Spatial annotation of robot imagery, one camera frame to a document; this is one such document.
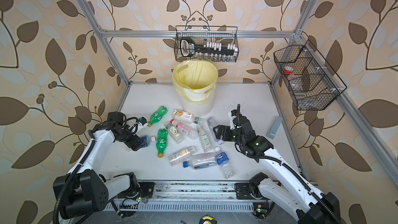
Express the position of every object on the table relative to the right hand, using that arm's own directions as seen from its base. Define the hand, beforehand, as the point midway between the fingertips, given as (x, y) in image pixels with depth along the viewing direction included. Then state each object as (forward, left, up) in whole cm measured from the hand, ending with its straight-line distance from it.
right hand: (221, 131), depth 77 cm
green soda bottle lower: (0, +32, -11) cm, 34 cm away
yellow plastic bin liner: (+40, +15, -3) cm, 43 cm away
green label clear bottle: (+1, +8, -11) cm, 14 cm away
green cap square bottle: (+5, +26, -11) cm, 29 cm away
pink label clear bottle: (+5, +16, -11) cm, 20 cm away
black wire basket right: (+15, -44, +19) cm, 50 cm away
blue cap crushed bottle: (-9, +11, -16) cm, 21 cm away
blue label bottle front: (-11, -1, -11) cm, 16 cm away
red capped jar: (+25, -37, +18) cm, 48 cm away
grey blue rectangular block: (+7, -34, -12) cm, 37 cm away
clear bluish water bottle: (+15, +5, -13) cm, 20 cm away
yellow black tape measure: (-35, +8, -13) cm, 38 cm away
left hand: (+2, +45, -7) cm, 46 cm away
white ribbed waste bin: (+24, +9, -13) cm, 29 cm away
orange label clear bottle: (+16, +22, -11) cm, 29 cm away
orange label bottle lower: (-7, +22, -11) cm, 25 cm away
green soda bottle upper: (+18, +38, -11) cm, 43 cm away
